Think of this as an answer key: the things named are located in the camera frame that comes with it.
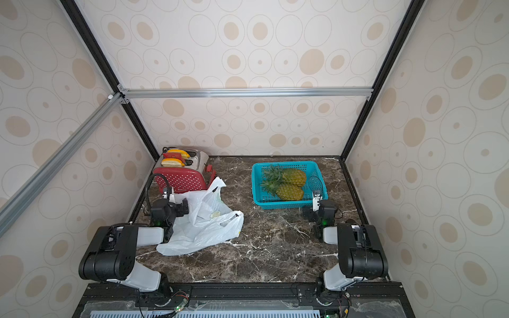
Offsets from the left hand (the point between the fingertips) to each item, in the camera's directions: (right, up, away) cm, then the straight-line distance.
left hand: (179, 196), depth 94 cm
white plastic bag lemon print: (+15, -11, -4) cm, 20 cm away
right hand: (+65, -4, +2) cm, 66 cm away
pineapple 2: (+54, +9, +6) cm, 55 cm away
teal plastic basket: (+66, +7, +9) cm, 67 cm away
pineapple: (+51, +2, 0) cm, 51 cm away
